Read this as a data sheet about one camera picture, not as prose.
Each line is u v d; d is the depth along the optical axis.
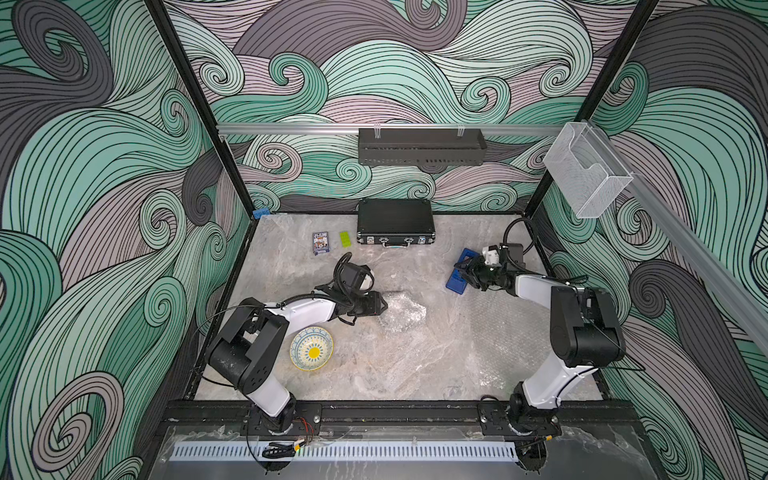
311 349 0.84
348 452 0.70
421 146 0.96
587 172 0.77
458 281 0.94
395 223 1.12
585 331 0.47
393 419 0.74
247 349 0.45
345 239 1.11
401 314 0.86
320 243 1.10
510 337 0.88
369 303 0.80
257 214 1.22
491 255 0.90
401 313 0.86
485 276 0.83
